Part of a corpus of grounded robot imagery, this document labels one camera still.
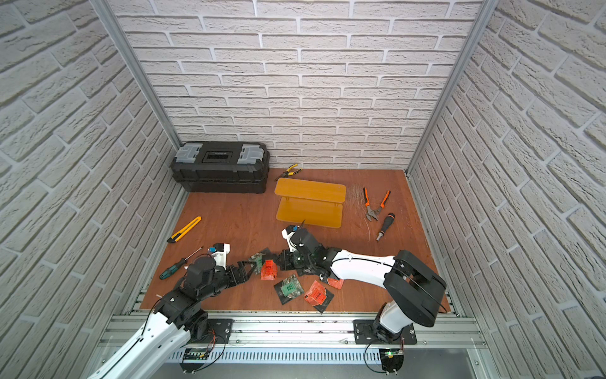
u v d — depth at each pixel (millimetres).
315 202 914
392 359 698
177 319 553
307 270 675
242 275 708
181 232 947
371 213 1031
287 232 771
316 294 812
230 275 697
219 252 728
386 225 978
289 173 1176
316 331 757
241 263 719
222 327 741
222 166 981
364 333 728
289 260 716
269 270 809
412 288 435
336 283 833
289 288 830
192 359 710
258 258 890
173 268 852
